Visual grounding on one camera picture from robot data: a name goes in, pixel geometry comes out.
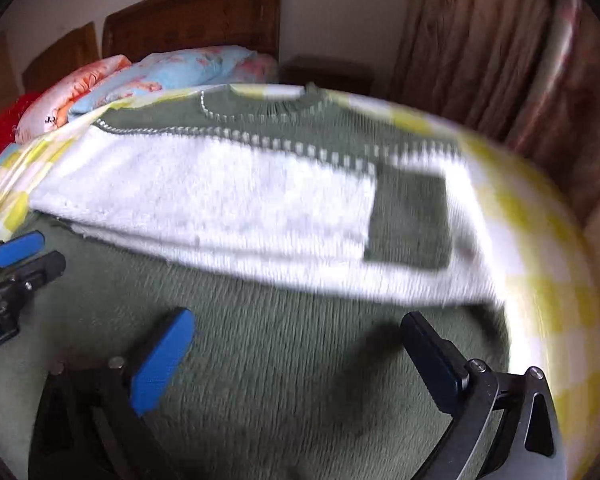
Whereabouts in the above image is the large wooden headboard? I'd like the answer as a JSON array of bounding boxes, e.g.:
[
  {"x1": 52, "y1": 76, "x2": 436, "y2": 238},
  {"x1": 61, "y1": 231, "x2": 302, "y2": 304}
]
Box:
[{"x1": 102, "y1": 0, "x2": 282, "y2": 62}]

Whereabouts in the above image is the yellow checkered bed sheet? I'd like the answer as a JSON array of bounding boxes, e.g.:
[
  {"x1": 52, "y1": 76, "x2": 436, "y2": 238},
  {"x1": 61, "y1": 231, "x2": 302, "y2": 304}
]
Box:
[{"x1": 0, "y1": 82, "x2": 600, "y2": 480}]

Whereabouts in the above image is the pink floral curtain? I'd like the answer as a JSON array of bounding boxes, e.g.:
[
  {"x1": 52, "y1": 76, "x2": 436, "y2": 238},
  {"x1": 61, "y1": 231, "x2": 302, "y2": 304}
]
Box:
[{"x1": 388, "y1": 0, "x2": 600, "y2": 221}]

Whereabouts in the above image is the pink floral folded quilt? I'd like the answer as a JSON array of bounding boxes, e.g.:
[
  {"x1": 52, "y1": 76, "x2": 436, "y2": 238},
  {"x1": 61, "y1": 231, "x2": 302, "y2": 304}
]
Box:
[{"x1": 15, "y1": 54, "x2": 132, "y2": 144}]

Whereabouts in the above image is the blue floral folded quilt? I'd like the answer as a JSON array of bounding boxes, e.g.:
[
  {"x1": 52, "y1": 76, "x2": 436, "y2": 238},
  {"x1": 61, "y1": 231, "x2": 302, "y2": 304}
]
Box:
[{"x1": 67, "y1": 46, "x2": 258, "y2": 122}]

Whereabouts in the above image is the small wooden headboard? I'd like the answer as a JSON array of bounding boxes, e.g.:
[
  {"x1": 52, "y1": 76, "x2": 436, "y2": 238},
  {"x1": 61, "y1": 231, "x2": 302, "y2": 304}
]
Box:
[{"x1": 22, "y1": 22, "x2": 100, "y2": 92}]

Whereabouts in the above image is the pink floral pillow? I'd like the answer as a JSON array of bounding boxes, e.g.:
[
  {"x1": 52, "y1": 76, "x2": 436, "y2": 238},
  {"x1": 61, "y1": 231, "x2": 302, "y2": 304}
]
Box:
[{"x1": 228, "y1": 53, "x2": 279, "y2": 84}]

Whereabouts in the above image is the green white knit sweater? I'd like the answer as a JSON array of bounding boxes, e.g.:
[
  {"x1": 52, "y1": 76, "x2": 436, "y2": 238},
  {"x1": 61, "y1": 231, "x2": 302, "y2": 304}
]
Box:
[{"x1": 0, "y1": 88, "x2": 509, "y2": 479}]

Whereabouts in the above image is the dark wooden nightstand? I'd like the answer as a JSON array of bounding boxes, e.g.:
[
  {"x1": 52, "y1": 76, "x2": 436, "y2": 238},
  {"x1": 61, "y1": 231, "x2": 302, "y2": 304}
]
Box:
[{"x1": 278, "y1": 54, "x2": 375, "y2": 96}]

